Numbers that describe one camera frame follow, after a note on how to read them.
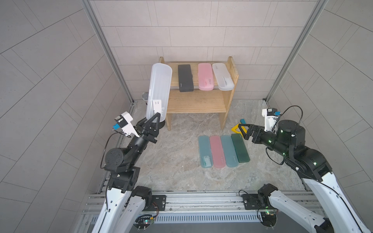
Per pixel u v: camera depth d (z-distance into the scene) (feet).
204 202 2.38
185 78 2.24
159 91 1.68
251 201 2.32
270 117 1.71
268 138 1.68
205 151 2.93
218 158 2.78
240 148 2.92
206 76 2.29
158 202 2.32
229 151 2.95
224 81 2.23
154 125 1.72
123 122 1.44
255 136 1.70
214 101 2.96
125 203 1.46
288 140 1.34
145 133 1.55
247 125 1.75
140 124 1.65
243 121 3.35
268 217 2.22
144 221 2.14
